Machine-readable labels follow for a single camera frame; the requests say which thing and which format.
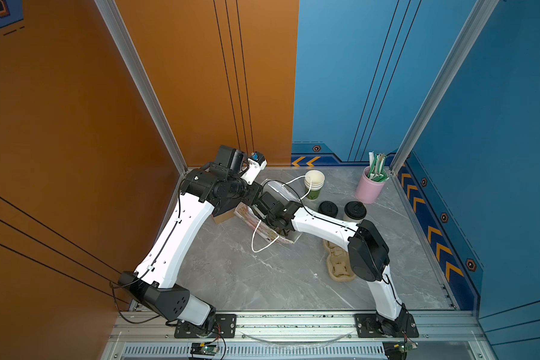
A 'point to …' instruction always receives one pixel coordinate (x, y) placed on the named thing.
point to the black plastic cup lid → (355, 210)
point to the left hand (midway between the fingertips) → (258, 186)
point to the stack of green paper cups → (318, 179)
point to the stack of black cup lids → (328, 208)
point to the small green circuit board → (204, 348)
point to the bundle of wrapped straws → (376, 169)
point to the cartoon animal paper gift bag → (256, 222)
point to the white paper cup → (355, 220)
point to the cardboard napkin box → (223, 216)
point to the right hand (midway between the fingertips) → (267, 217)
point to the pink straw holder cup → (367, 191)
